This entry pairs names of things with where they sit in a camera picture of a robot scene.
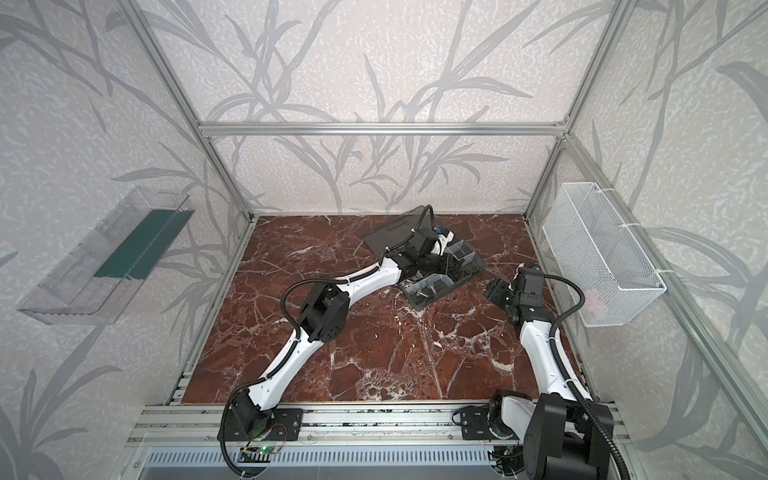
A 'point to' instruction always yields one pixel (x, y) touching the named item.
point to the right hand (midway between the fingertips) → (497, 280)
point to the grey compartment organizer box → (422, 288)
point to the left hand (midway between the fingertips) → (465, 258)
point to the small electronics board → (264, 449)
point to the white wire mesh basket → (594, 249)
